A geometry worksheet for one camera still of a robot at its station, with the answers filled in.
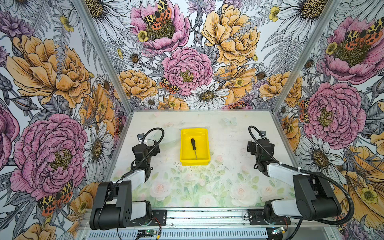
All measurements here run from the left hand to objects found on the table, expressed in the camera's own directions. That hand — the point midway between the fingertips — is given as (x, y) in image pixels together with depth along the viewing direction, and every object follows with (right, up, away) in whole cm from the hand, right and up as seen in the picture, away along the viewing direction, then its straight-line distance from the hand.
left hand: (148, 146), depth 91 cm
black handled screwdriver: (+27, +1, +10) cm, 29 cm away
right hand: (+67, 0, +1) cm, 67 cm away
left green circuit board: (+3, -39, -18) cm, 43 cm away
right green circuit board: (+68, -37, -20) cm, 80 cm away
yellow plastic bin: (+32, -7, +5) cm, 33 cm away
